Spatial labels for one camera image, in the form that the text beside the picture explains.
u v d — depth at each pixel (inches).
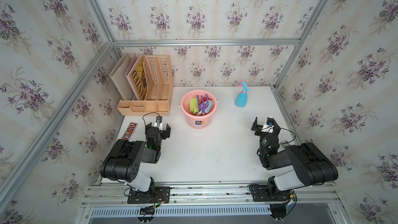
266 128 28.6
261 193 28.8
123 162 17.8
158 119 30.9
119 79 35.0
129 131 37.3
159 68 43.7
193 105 37.8
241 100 40.1
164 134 33.0
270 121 28.4
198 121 34.5
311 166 17.4
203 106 36.2
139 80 38.0
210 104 36.6
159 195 28.6
